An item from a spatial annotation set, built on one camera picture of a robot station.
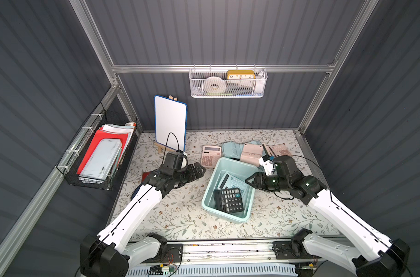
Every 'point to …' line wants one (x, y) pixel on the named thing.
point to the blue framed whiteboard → (171, 117)
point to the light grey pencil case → (101, 159)
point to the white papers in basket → (128, 128)
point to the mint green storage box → (215, 168)
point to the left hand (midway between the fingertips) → (199, 172)
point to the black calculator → (228, 201)
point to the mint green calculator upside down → (235, 149)
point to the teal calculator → (230, 180)
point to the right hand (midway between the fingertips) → (252, 180)
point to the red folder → (101, 135)
